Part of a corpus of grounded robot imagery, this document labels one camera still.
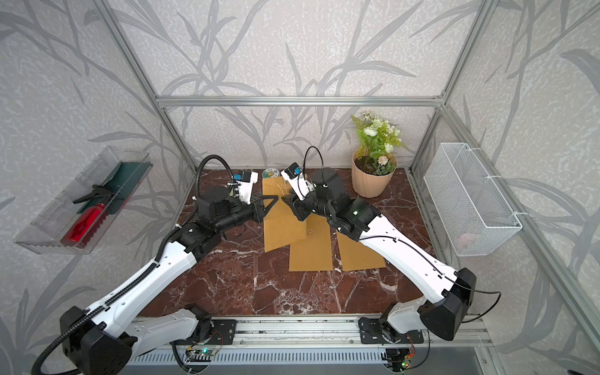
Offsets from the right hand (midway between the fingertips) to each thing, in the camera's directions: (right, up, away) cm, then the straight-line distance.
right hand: (286, 193), depth 68 cm
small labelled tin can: (-13, +9, +40) cm, 43 cm away
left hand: (-3, -2, +2) cm, 4 cm away
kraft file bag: (-2, -11, +7) cm, 13 cm away
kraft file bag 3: (+25, -26, +23) cm, 42 cm away
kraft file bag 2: (+8, -24, +24) cm, 35 cm away
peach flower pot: (+33, +7, +31) cm, 46 cm away
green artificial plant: (+34, +20, +23) cm, 46 cm away
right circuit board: (+34, -52, +4) cm, 62 cm away
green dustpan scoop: (-53, +2, +3) cm, 53 cm away
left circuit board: (-27, -51, +4) cm, 58 cm away
